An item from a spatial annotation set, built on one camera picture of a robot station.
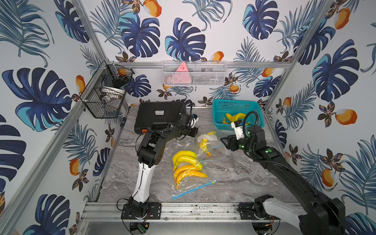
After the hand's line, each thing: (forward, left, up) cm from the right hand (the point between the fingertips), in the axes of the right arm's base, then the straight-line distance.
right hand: (226, 136), depth 80 cm
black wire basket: (+19, +70, +13) cm, 73 cm away
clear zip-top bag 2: (-20, +20, -18) cm, 34 cm away
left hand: (+17, +15, -15) cm, 27 cm away
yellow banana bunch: (+3, +11, -13) cm, 17 cm away
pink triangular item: (+34, +25, +16) cm, 45 cm away
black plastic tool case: (+27, +44, -12) cm, 54 cm away
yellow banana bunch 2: (-8, +22, -17) cm, 29 cm away
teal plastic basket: (+40, -4, -16) cm, 43 cm away
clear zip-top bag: (-3, +8, -7) cm, 11 cm away
